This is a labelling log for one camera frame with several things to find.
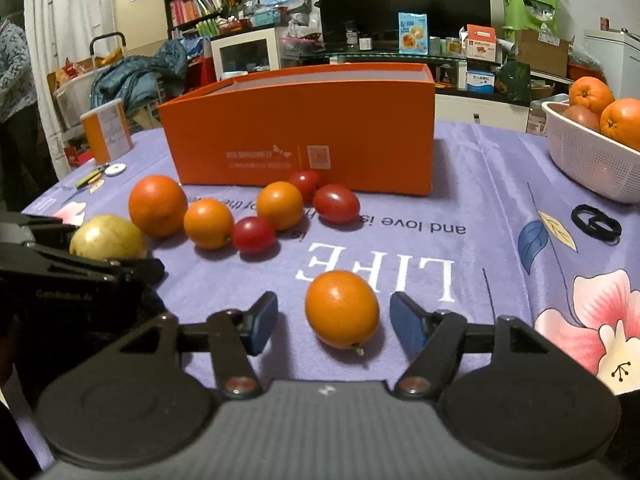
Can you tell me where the orange cardboard box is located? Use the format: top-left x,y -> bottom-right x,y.
157,63 -> 436,197

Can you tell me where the white curtain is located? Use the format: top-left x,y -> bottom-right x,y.
24,0 -> 119,127

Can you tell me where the beige standing air conditioner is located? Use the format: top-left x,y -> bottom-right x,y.
112,0 -> 169,56

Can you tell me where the large black hair tie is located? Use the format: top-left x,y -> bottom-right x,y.
571,203 -> 623,241

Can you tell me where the blue snack packet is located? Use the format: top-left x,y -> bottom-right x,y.
398,12 -> 430,56

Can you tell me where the yellow green small tool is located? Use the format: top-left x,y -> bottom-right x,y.
75,167 -> 107,191

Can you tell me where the dark green bag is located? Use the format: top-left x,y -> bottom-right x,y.
496,60 -> 532,104

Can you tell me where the red cherry tomato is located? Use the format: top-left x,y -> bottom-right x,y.
231,216 -> 278,255
313,184 -> 361,225
287,170 -> 324,205

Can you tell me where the white chest freezer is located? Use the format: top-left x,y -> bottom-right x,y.
582,27 -> 640,99

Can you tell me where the brown cardboard box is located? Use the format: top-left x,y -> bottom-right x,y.
515,30 -> 571,79

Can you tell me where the small orange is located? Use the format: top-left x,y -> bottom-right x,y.
256,181 -> 305,231
305,270 -> 380,356
128,175 -> 189,239
183,198 -> 235,250

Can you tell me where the orange white carton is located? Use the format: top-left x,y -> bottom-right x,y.
462,25 -> 498,61

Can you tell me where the large orange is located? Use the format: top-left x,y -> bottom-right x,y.
569,76 -> 615,114
599,98 -> 640,152

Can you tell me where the white cabinet with glass door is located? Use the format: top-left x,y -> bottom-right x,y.
210,26 -> 282,81

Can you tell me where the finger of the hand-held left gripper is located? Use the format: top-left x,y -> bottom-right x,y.
0,212 -> 77,246
0,242 -> 166,286

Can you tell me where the dark bookshelf with books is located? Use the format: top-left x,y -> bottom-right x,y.
161,0 -> 224,41

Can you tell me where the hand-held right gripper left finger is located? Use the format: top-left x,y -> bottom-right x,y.
100,291 -> 279,401

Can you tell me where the blue padded jacket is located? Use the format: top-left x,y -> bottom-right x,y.
90,39 -> 206,111

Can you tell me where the yellow pear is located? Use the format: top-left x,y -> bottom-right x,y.
69,214 -> 149,262

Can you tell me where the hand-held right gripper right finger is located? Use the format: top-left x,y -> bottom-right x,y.
390,291 -> 556,401

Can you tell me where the purple floral tablecloth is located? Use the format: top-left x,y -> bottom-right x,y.
20,121 -> 640,463

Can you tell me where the white perforated plastic basket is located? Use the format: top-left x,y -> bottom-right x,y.
542,101 -> 640,205

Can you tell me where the orange white canister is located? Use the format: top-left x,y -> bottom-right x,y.
80,98 -> 135,165

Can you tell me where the white plastic tub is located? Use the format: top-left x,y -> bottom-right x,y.
52,76 -> 109,129

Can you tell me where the red apple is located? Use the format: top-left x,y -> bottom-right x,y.
562,105 -> 601,134

